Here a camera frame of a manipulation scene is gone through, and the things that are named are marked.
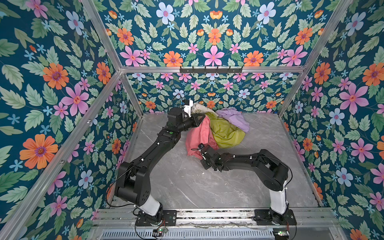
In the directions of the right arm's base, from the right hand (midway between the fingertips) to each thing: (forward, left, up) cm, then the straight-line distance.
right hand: (203, 157), depth 95 cm
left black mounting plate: (-33, +18, 0) cm, 38 cm away
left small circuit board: (-39, +22, -1) cm, 45 cm away
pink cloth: (+6, +1, +17) cm, 18 cm away
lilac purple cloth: (+26, -22, +10) cm, 36 cm away
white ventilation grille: (-40, +29, -1) cm, 49 cm away
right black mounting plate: (-33, -31, 0) cm, 46 cm away
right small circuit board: (-40, -37, -2) cm, 54 cm away
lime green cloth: (+10, -14, +11) cm, 21 cm away
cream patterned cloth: (+36, +2, +9) cm, 38 cm away
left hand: (+8, -2, +33) cm, 34 cm away
